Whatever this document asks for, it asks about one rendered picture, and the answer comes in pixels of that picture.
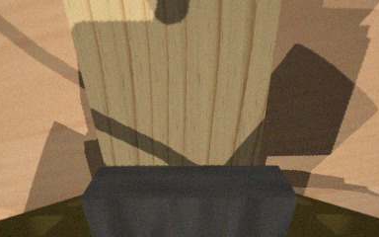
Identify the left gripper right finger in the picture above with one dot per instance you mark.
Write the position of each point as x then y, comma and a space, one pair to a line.
316, 218

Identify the light wooden plank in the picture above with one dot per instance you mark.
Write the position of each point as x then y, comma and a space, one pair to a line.
176, 82

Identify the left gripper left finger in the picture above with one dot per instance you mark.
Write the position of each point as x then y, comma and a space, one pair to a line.
61, 219

